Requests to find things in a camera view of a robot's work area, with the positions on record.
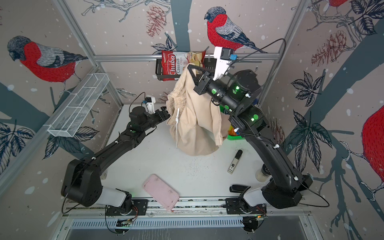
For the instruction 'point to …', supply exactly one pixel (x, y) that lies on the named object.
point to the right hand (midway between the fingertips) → (179, 72)
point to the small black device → (240, 189)
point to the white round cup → (263, 174)
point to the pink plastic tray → (168, 197)
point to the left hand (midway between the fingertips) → (170, 109)
